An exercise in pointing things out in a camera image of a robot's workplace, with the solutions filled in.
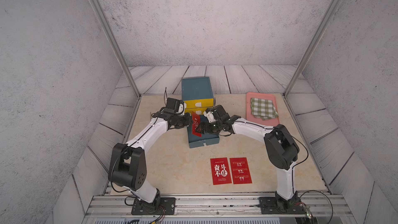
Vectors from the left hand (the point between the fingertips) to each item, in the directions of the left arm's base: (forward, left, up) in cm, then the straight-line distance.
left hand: (195, 121), depth 87 cm
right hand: (-3, -2, -6) cm, 7 cm away
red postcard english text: (-22, -24, -16) cm, 36 cm away
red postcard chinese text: (-22, -13, -16) cm, 30 cm away
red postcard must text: (+5, 0, -4) cm, 6 cm away
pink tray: (+35, -55, -15) cm, 67 cm away
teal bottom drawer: (-7, -6, -9) cm, 13 cm away
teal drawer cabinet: (+14, -1, +6) cm, 15 cm away
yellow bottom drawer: (+8, -2, -1) cm, 9 cm away
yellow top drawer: (+10, -4, +4) cm, 11 cm away
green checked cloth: (+20, -47, -14) cm, 53 cm away
